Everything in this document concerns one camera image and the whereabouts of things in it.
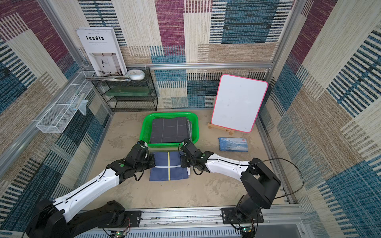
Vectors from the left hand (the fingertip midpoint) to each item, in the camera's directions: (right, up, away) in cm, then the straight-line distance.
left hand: (156, 158), depth 84 cm
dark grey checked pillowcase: (+5, +15, +19) cm, 24 cm away
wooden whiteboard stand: (+33, +18, +22) cm, 43 cm away
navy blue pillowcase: (+6, -5, +1) cm, 8 cm away
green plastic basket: (-11, +18, +18) cm, 28 cm away
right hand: (+14, -1, +3) cm, 14 cm away
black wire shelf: (-14, +37, +10) cm, 41 cm away
